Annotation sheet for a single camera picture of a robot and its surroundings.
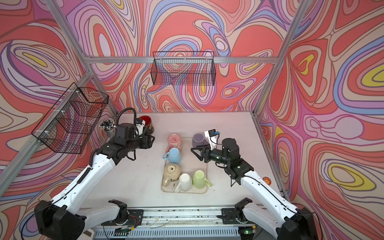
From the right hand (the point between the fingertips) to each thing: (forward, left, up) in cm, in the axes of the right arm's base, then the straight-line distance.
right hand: (195, 152), depth 73 cm
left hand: (+10, +23, 0) cm, 25 cm away
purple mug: (+17, -3, -14) cm, 22 cm away
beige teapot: (-4, +13, -13) cm, 19 cm away
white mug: (-11, +5, -12) cm, 17 cm away
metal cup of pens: (+23, +53, -4) cm, 58 cm away
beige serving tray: (+4, +4, -22) cm, 22 cm away
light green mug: (-10, -2, -15) cm, 17 cm away
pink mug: (+15, +12, -11) cm, 22 cm away
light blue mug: (+4, +13, -12) cm, 18 cm away
